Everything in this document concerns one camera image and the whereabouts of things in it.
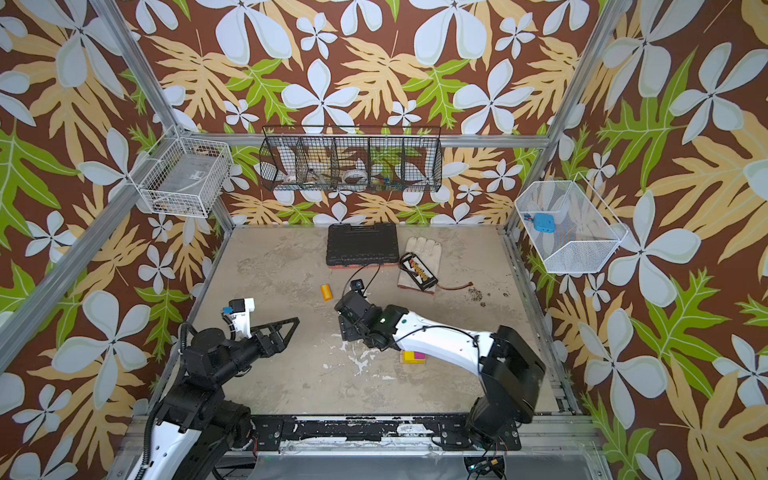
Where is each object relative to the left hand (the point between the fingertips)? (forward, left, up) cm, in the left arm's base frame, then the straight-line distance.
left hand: (289, 320), depth 72 cm
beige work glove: (+38, -41, -20) cm, 59 cm away
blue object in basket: (+29, -70, +6) cm, 76 cm away
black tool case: (+40, -17, -18) cm, 47 cm away
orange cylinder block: (+19, -4, -20) cm, 28 cm away
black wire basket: (+53, -13, +11) cm, 56 cm away
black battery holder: (+26, -37, -17) cm, 48 cm away
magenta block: (-3, -33, -15) cm, 37 cm away
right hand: (+4, -14, -10) cm, 17 cm away
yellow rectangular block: (-4, -31, -16) cm, 35 cm away
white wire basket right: (+26, -76, +6) cm, 81 cm away
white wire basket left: (+39, +34, +12) cm, 53 cm away
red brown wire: (+25, -54, -21) cm, 63 cm away
